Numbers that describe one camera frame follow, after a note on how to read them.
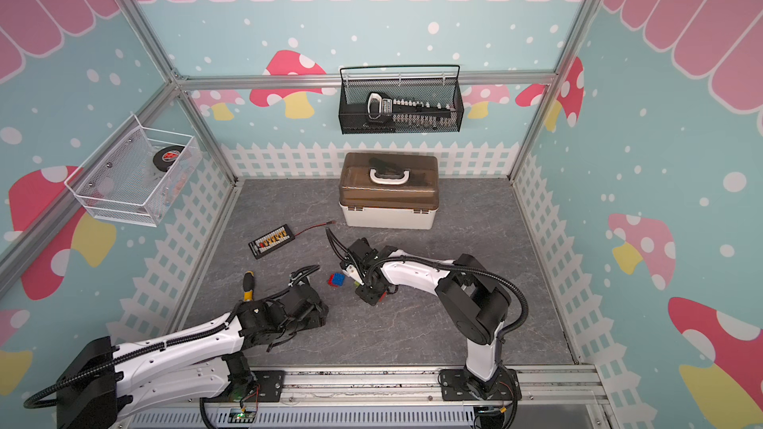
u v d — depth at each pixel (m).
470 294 0.53
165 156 0.79
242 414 0.71
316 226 1.06
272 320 0.61
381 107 0.89
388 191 0.89
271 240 1.00
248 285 0.91
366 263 0.71
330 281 0.90
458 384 0.78
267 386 0.74
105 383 0.42
